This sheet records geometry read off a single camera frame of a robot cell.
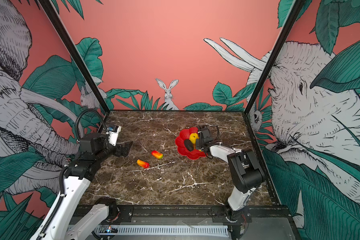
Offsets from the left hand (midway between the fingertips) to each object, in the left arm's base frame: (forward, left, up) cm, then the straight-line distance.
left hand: (122, 137), depth 73 cm
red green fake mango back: (+2, -14, -24) cm, 27 cm away
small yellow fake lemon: (+12, -38, -20) cm, 45 cm away
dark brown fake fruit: (+8, -35, -24) cm, 43 cm away
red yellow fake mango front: (-4, -6, -24) cm, 25 cm away
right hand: (+10, -41, -20) cm, 47 cm away
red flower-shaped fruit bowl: (+7, -30, -26) cm, 40 cm away
